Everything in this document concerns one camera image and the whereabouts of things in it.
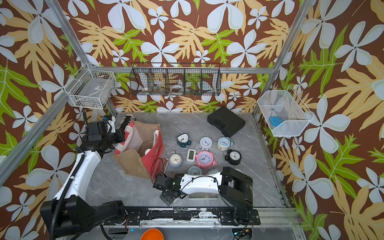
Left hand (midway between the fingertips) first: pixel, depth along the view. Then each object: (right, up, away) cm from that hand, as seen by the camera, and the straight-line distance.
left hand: (124, 130), depth 82 cm
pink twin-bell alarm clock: (+47, -18, +10) cm, 51 cm away
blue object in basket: (+83, +5, -1) cm, 84 cm away
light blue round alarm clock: (+39, -24, +5) cm, 46 cm away
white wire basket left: (-21, +25, +5) cm, 33 cm away
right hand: (+25, -34, -1) cm, 42 cm away
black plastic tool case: (+64, +6, +28) cm, 70 cm away
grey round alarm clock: (+27, -19, +9) cm, 34 cm away
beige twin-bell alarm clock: (+59, -9, +17) cm, 62 cm away
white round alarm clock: (+47, -9, +17) cm, 51 cm away
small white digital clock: (+37, -16, +12) cm, 42 cm away
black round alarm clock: (+64, -17, +11) cm, 67 cm away
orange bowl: (+20, -47, -15) cm, 53 cm away
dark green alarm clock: (+32, -7, +18) cm, 37 cm away
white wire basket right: (+92, +14, +2) cm, 93 cm away
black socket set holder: (-14, +7, +33) cm, 37 cm away
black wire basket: (+27, +34, +16) cm, 46 cm away
